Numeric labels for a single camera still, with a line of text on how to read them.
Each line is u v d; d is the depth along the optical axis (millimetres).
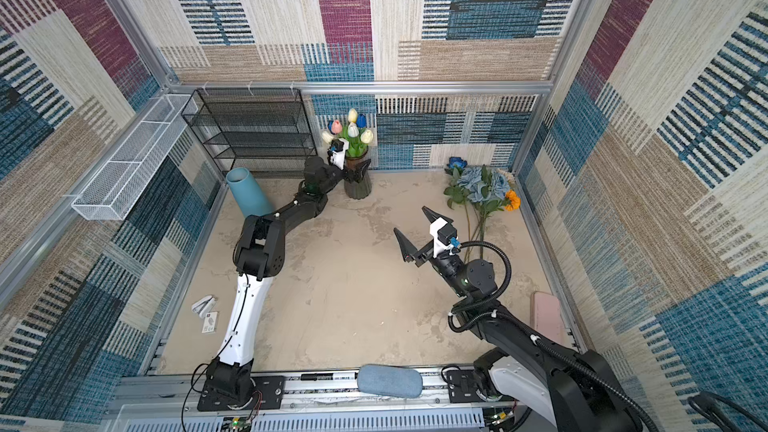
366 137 893
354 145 962
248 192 937
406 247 638
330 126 939
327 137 942
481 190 1023
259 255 676
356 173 964
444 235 584
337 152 907
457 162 1186
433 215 689
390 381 723
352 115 942
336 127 919
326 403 729
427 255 635
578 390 407
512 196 1058
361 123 946
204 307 851
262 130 1083
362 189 1083
